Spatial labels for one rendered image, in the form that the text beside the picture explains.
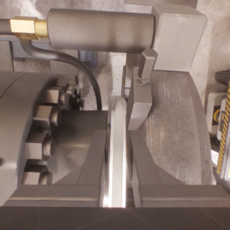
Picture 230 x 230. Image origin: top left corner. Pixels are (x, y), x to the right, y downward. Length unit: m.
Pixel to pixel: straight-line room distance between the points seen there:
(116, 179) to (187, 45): 0.27
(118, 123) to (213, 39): 1.18
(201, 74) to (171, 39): 0.95
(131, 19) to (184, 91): 0.16
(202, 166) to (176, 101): 0.11
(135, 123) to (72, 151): 0.24
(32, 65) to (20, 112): 0.86
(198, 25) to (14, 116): 0.41
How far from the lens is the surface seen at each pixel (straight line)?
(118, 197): 0.19
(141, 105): 0.26
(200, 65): 1.26
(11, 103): 0.46
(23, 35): 0.41
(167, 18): 0.33
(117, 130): 0.15
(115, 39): 0.34
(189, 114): 0.31
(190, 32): 0.34
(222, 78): 1.19
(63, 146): 0.50
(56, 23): 0.36
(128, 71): 0.53
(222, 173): 1.21
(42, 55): 0.45
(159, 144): 0.28
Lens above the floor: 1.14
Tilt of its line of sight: 71 degrees down
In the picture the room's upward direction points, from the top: 177 degrees counter-clockwise
